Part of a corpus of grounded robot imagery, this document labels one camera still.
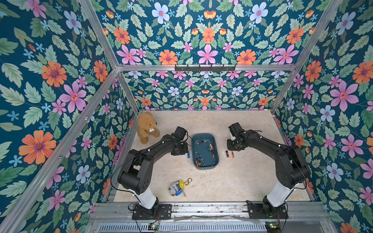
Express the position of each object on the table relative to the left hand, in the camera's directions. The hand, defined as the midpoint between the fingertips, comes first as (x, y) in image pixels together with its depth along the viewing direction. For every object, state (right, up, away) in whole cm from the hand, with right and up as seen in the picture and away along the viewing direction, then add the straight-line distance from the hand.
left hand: (186, 150), depth 92 cm
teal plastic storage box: (+12, -1, +4) cm, 13 cm away
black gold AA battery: (+27, -3, +3) cm, 27 cm away
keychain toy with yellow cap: (-4, -18, -14) cm, 23 cm away
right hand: (+29, +2, +1) cm, 29 cm away
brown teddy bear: (-25, +16, -2) cm, 30 cm away
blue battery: (+1, -3, +3) cm, 4 cm away
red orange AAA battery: (+31, -4, +3) cm, 31 cm away
